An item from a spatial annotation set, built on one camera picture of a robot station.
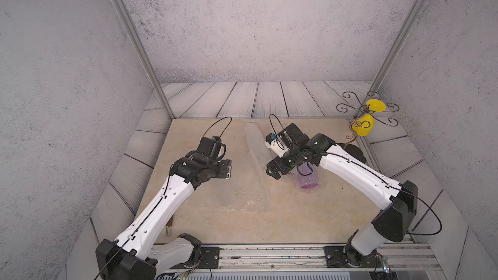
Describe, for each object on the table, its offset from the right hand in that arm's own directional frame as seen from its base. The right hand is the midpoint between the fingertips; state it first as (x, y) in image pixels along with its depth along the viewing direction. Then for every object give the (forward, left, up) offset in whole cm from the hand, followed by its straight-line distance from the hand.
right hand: (276, 165), depth 76 cm
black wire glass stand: (+19, -37, +9) cm, 43 cm away
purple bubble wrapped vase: (+1, -14, -11) cm, 18 cm away
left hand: (0, +19, 0) cm, 19 cm away
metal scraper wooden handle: (-18, +44, -19) cm, 51 cm away
